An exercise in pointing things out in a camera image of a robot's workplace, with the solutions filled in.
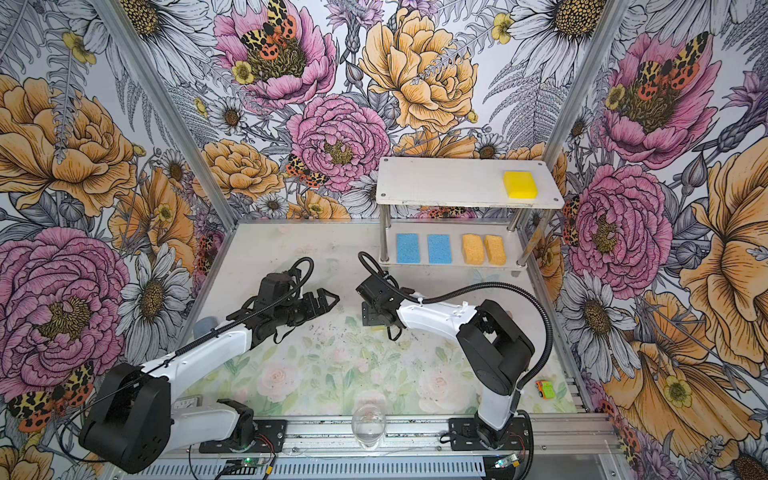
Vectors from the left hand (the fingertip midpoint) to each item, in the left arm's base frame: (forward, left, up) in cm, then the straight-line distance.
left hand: (327, 311), depth 86 cm
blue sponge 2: (+25, -35, -2) cm, 43 cm away
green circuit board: (-35, -46, -9) cm, 58 cm away
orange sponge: (+23, -46, -1) cm, 52 cm away
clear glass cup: (-27, -12, -11) cm, 31 cm away
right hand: (-1, -15, -5) cm, 16 cm away
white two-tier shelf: (+50, -48, -10) cm, 70 cm away
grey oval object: (0, +38, -8) cm, 39 cm away
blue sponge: (+25, -24, -2) cm, 35 cm away
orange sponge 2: (+22, -54, 0) cm, 58 cm away
